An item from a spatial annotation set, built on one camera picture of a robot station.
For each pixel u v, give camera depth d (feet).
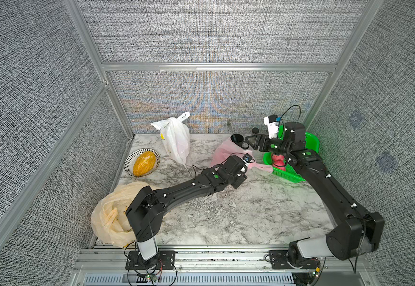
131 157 3.45
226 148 3.32
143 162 3.19
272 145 2.16
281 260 2.40
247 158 2.24
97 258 2.45
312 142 3.57
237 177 2.35
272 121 2.20
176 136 3.20
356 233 1.34
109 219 2.49
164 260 2.40
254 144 2.27
